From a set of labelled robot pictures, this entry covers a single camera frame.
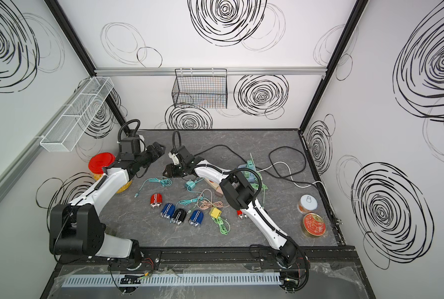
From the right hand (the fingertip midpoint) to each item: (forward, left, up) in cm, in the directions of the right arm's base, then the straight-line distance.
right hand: (166, 173), depth 95 cm
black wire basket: (+60, -12, +12) cm, 62 cm away
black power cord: (+3, -59, -4) cm, 59 cm away
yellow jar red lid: (-4, +24, +17) cm, 30 cm away
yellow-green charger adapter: (-19, -27, -1) cm, 33 cm away
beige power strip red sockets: (-4, -24, -1) cm, 25 cm away
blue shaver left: (-19, -5, -1) cm, 19 cm away
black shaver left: (-21, -10, -1) cm, 24 cm away
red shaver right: (-18, -37, -2) cm, 42 cm away
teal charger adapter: (-5, -13, -2) cm, 14 cm away
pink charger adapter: (-8, -28, -2) cm, 29 cm away
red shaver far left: (-14, +2, 0) cm, 14 cm away
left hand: (+5, 0, +14) cm, 15 cm away
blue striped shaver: (-21, -18, -2) cm, 28 cm away
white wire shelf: (+4, +32, +31) cm, 45 cm away
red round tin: (-23, -70, -1) cm, 73 cm away
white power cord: (+4, -66, -5) cm, 66 cm away
